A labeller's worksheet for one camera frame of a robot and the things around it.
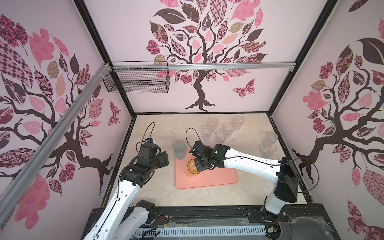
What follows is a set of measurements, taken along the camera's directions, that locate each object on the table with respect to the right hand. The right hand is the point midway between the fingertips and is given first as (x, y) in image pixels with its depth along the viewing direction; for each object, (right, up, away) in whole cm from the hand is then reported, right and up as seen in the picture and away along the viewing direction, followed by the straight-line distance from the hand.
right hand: (198, 163), depth 79 cm
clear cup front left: (+6, +16, +27) cm, 32 cm away
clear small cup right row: (+48, 0, +16) cm, 51 cm away
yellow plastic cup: (-4, -1, -3) cm, 5 cm away
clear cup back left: (+11, +23, +32) cm, 41 cm away
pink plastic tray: (+7, -10, +6) cm, 14 cm away
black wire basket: (-39, +52, +16) cm, 67 cm away
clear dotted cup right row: (+51, +13, +20) cm, 56 cm away
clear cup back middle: (+23, +19, +28) cm, 41 cm away
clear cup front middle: (+17, +13, +25) cm, 33 cm away
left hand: (-19, +3, -3) cm, 19 cm away
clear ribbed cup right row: (+48, +6, +18) cm, 52 cm away
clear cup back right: (+31, +24, +31) cm, 50 cm away
